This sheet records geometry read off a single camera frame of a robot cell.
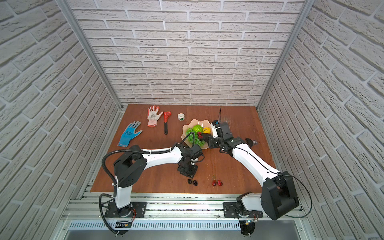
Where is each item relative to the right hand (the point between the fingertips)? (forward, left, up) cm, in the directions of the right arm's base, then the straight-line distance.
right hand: (210, 138), depth 85 cm
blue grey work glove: (+17, +54, -13) cm, 59 cm away
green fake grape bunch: (+5, +7, -9) cm, 13 cm away
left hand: (-16, +11, -13) cm, 24 cm away
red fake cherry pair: (+7, +5, -7) cm, 12 cm away
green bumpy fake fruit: (+13, +6, -6) cm, 16 cm away
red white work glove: (+33, +39, -13) cm, 53 cm away
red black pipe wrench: (+33, +29, -13) cm, 45 cm away
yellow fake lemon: (+11, 0, -7) cm, 13 cm away
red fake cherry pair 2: (-21, -3, -12) cm, 25 cm away
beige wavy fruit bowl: (+20, 0, -11) cm, 23 cm away
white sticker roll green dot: (+28, +17, -11) cm, 35 cm away
